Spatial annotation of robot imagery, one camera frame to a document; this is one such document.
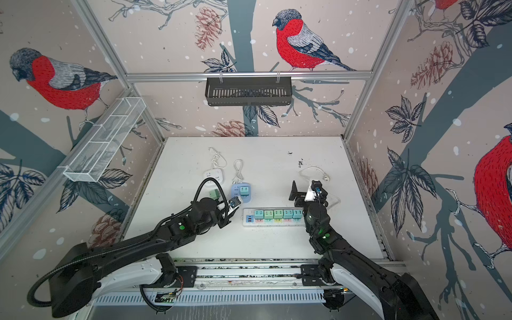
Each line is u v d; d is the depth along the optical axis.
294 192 0.72
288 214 0.83
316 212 0.61
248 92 1.07
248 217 0.86
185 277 0.74
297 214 0.83
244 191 0.90
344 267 0.55
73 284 0.40
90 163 0.71
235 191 0.92
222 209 0.67
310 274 0.73
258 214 0.83
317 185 0.67
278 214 0.83
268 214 0.83
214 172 1.04
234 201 0.67
